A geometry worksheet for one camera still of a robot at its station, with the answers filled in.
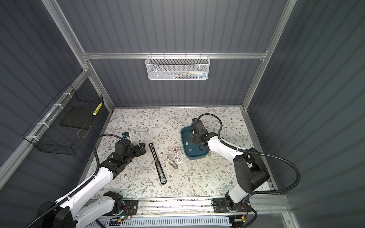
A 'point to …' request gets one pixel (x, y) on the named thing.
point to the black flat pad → (79, 117)
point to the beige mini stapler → (171, 162)
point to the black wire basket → (62, 126)
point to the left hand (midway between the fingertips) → (138, 145)
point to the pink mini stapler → (177, 155)
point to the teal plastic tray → (192, 151)
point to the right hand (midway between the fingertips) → (195, 136)
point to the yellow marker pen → (98, 108)
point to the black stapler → (158, 166)
